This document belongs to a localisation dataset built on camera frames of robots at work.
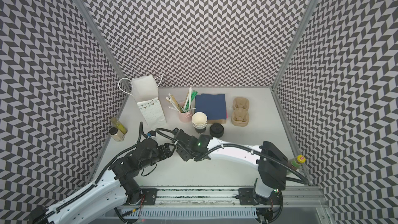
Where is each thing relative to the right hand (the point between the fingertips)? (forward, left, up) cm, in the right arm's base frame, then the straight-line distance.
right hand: (187, 151), depth 78 cm
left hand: (+1, +8, 0) cm, 8 cm away
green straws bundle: (+31, -1, +8) cm, 32 cm away
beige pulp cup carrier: (+24, -31, -5) cm, 40 cm away
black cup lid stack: (+16, -16, -7) cm, 24 cm away
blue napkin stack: (+33, -15, -5) cm, 36 cm away
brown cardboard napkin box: (+22, -19, -7) cm, 30 cm away
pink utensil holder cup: (+23, +4, -4) cm, 24 cm away
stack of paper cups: (+18, -6, 0) cm, 18 cm away
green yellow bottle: (+15, +41, -1) cm, 44 cm away
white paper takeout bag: (+34, +28, +8) cm, 45 cm away
